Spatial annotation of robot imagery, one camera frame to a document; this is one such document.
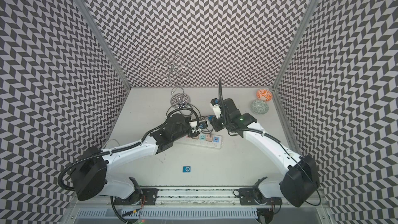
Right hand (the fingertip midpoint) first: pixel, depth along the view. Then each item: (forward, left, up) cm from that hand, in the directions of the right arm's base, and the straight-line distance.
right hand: (213, 123), depth 79 cm
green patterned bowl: (+22, -33, -15) cm, 42 cm away
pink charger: (-3, +3, -12) cm, 12 cm away
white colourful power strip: (-3, +8, -15) cm, 17 cm away
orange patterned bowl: (+31, -37, -13) cm, 50 cm away
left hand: (+2, +6, +1) cm, 7 cm away
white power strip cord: (-3, +62, -15) cm, 64 cm away
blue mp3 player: (-8, +5, +12) cm, 15 cm away
